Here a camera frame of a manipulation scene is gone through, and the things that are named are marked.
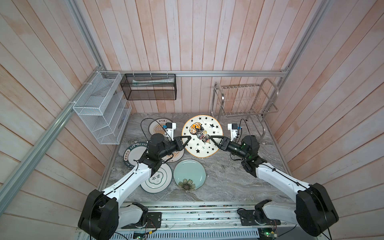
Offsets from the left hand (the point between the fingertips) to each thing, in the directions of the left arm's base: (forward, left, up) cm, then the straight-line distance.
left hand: (191, 140), depth 74 cm
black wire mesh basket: (+47, +29, 0) cm, 55 cm away
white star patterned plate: (+6, -5, +3) cm, 8 cm away
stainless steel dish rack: (+47, -43, -13) cm, 65 cm away
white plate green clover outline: (-12, +18, -25) cm, 33 cm away
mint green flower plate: (-8, +1, -25) cm, 26 cm away
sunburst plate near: (+4, +11, -25) cm, 27 cm away
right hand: (+2, -10, 0) cm, 10 cm away
